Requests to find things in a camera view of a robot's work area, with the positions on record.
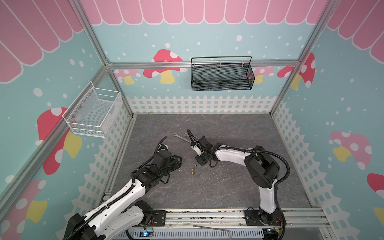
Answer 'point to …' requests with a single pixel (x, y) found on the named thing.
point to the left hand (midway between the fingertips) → (180, 162)
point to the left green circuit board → (147, 233)
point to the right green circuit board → (271, 230)
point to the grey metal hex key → (215, 228)
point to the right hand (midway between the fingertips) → (199, 157)
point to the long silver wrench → (175, 134)
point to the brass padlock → (192, 170)
